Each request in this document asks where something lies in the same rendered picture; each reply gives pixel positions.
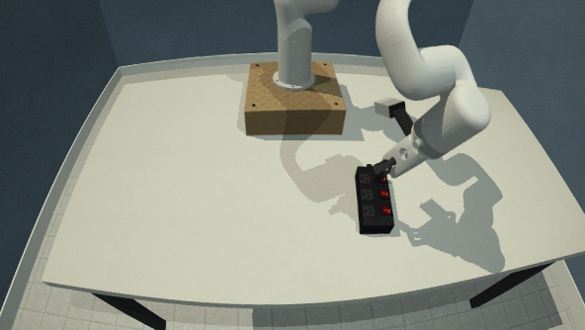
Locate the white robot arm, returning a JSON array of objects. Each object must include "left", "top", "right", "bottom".
[{"left": 273, "top": 0, "right": 491, "bottom": 159}]

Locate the black power strip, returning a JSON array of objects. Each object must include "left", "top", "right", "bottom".
[{"left": 355, "top": 164, "right": 394, "bottom": 234}]

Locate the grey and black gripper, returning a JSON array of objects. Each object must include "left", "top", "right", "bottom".
[{"left": 368, "top": 122, "right": 439, "bottom": 184}]

